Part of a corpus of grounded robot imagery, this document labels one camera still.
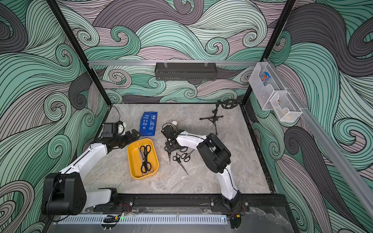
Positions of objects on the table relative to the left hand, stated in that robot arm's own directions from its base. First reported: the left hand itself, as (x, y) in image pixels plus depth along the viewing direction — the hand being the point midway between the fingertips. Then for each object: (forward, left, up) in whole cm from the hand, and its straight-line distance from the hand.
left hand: (136, 135), depth 87 cm
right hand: (-1, -23, -13) cm, 26 cm away
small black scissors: (-8, -31, -12) cm, 34 cm away
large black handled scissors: (-16, -7, -9) cm, 20 cm away
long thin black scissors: (-9, -25, -12) cm, 29 cm away
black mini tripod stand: (+16, -56, +12) cm, 60 cm away
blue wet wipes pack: (+16, -3, -9) cm, 19 cm away
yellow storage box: (-11, 0, -10) cm, 15 cm away
